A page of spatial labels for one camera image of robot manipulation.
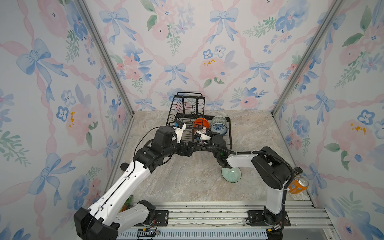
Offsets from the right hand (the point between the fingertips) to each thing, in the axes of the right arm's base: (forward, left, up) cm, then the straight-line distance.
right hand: (209, 127), depth 91 cm
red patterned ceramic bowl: (-5, +4, +1) cm, 6 cm away
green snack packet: (-40, +43, -15) cm, 61 cm away
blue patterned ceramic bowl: (+9, -8, -8) cm, 15 cm away
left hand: (-18, +11, +11) cm, 24 cm away
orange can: (-32, -44, -6) cm, 55 cm away
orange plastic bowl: (+13, +5, -9) cm, 16 cm away
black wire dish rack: (-7, +10, +9) cm, 15 cm away
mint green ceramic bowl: (-25, -12, -13) cm, 31 cm away
